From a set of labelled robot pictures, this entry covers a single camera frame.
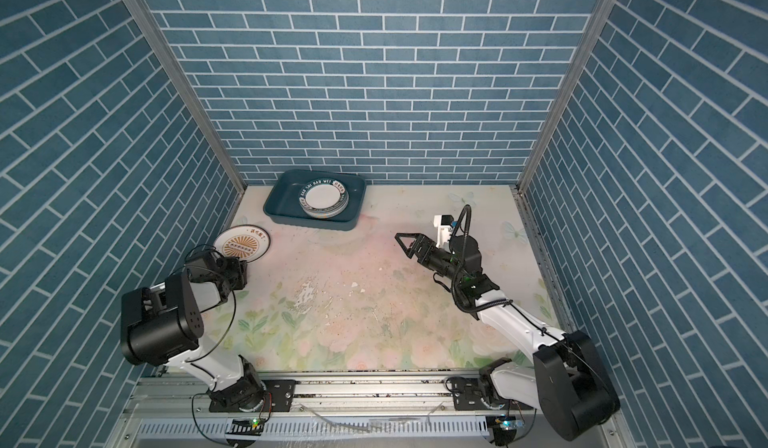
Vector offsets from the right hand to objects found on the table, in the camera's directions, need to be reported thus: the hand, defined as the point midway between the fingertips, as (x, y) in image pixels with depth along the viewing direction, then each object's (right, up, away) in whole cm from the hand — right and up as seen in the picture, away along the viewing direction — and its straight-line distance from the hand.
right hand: (400, 238), depth 78 cm
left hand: (-50, -6, +17) cm, 53 cm away
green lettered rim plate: (-29, +12, +34) cm, 46 cm away
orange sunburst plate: (-54, -3, +24) cm, 60 cm away
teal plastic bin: (-45, +10, +36) cm, 58 cm away
